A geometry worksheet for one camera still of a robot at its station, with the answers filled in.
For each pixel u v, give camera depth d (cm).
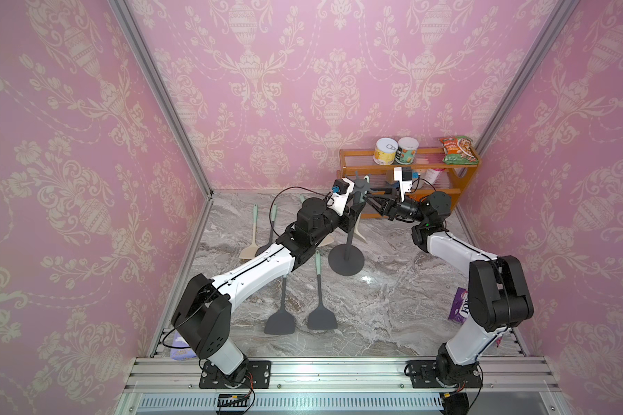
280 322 84
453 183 105
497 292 48
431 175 97
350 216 66
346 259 97
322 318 84
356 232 85
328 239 73
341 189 62
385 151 87
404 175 68
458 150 89
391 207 70
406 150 87
